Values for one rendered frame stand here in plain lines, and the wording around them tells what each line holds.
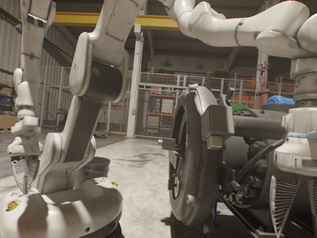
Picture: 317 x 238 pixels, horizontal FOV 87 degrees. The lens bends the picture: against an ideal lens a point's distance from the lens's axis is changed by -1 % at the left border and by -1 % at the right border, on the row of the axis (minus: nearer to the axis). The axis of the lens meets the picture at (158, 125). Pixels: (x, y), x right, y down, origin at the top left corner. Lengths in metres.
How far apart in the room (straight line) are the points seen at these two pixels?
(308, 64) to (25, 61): 0.86
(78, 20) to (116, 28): 9.73
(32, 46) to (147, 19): 8.72
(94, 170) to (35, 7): 1.14
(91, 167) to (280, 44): 1.43
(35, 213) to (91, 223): 0.22
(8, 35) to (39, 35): 10.75
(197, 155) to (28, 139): 0.61
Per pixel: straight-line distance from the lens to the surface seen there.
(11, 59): 11.53
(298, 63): 0.41
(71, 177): 1.29
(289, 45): 0.42
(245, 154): 0.99
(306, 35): 0.41
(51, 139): 0.96
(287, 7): 0.45
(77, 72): 0.74
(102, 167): 1.57
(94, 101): 0.83
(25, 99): 0.80
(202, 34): 0.58
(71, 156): 0.98
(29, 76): 0.85
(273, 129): 0.71
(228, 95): 0.74
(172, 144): 1.13
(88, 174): 1.56
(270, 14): 0.45
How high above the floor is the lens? 0.74
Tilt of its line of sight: level
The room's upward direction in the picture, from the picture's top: 5 degrees clockwise
